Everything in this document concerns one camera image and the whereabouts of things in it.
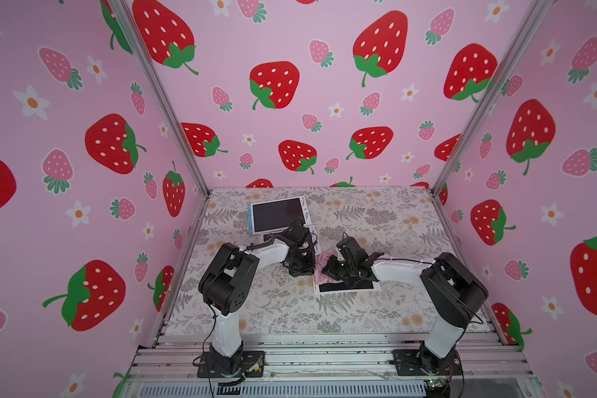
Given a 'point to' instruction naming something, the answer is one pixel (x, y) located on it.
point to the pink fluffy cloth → (322, 259)
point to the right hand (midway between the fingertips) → (330, 266)
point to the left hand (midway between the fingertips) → (317, 273)
